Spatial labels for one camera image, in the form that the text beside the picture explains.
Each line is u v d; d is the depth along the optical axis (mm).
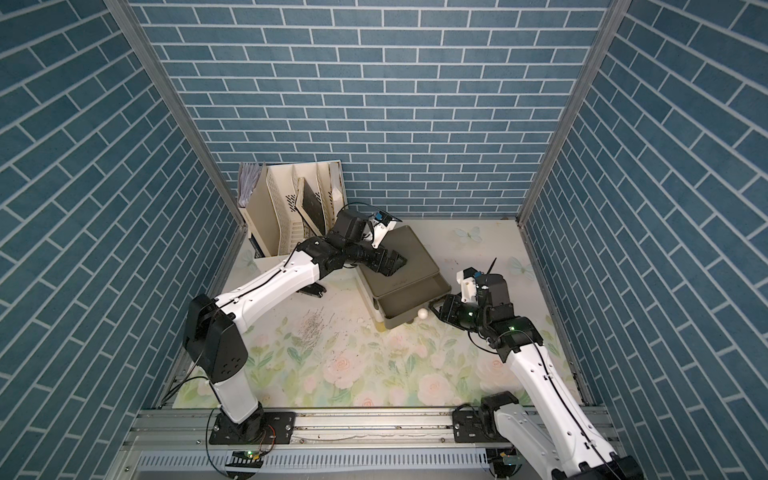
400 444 725
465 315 654
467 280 706
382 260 715
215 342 445
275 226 1037
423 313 752
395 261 726
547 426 456
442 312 693
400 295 769
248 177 914
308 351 868
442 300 709
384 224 722
